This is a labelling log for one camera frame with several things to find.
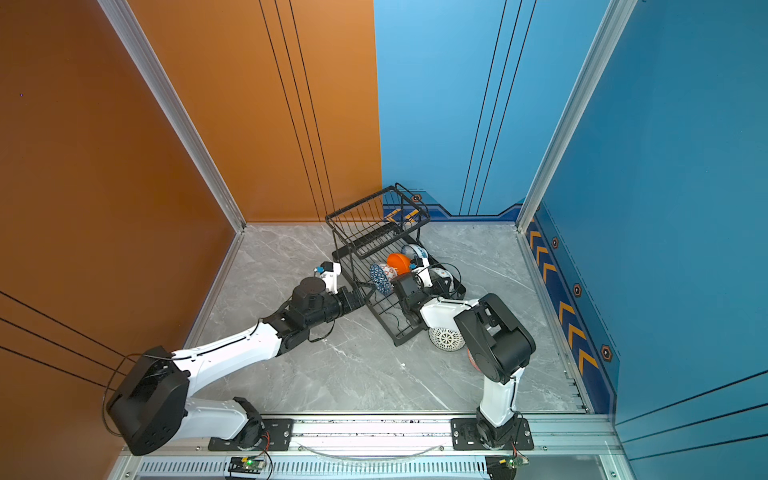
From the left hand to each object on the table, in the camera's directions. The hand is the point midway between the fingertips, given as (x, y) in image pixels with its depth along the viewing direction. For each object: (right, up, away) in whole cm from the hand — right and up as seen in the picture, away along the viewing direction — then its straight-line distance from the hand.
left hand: (371, 290), depth 80 cm
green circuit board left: (-29, -41, -10) cm, 51 cm away
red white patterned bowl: (+20, -9, -28) cm, 35 cm away
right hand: (+23, +1, +13) cm, 26 cm away
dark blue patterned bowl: (+2, +1, +20) cm, 20 cm away
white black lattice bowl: (+22, -16, +9) cm, 28 cm away
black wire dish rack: (+7, +4, +16) cm, 18 cm away
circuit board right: (+35, -39, -11) cm, 53 cm away
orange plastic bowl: (+8, +7, +15) cm, 18 cm away
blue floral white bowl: (+14, +10, +17) cm, 24 cm away
